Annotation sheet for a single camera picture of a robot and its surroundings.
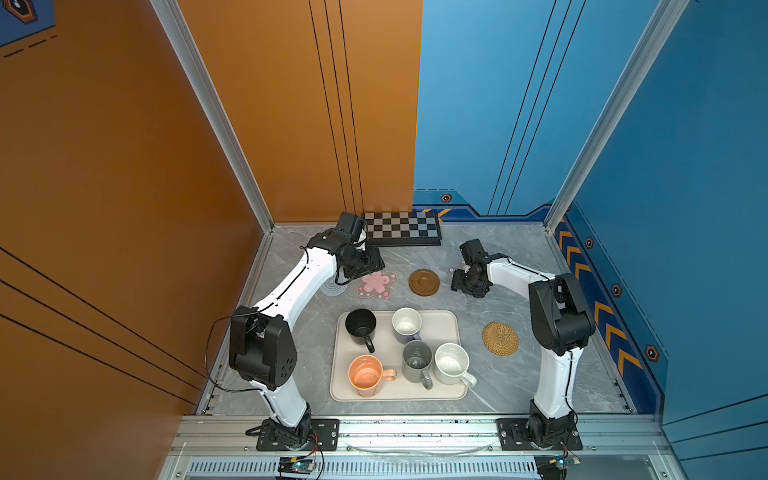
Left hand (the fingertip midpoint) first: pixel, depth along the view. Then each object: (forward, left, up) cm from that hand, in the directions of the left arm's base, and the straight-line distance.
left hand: (379, 263), depth 86 cm
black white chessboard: (+28, -7, -14) cm, 32 cm away
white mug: (-22, -21, -17) cm, 35 cm away
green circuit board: (-46, +19, -19) cm, 54 cm away
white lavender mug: (-12, -8, -16) cm, 22 cm away
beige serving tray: (-24, -7, -8) cm, 26 cm away
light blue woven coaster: (+3, +17, -18) cm, 25 cm away
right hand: (+3, -26, -17) cm, 31 cm away
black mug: (-13, +5, -13) cm, 19 cm away
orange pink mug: (-26, +3, -16) cm, 31 cm away
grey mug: (-22, -11, -13) cm, 28 cm away
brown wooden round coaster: (+5, -15, -17) cm, 23 cm away
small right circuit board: (-46, -43, -19) cm, 66 cm away
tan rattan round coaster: (-15, -37, -17) cm, 43 cm away
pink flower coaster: (+4, +2, -18) cm, 18 cm away
